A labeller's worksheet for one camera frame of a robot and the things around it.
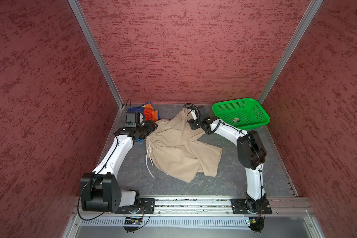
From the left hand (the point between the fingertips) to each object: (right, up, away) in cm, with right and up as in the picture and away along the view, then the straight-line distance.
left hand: (155, 130), depth 84 cm
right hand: (+24, +4, +14) cm, 28 cm away
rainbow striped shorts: (-9, +11, +25) cm, 29 cm away
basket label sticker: (+57, +5, +25) cm, 63 cm away
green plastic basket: (+65, +11, +30) cm, 73 cm away
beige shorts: (+10, -13, +6) cm, 18 cm away
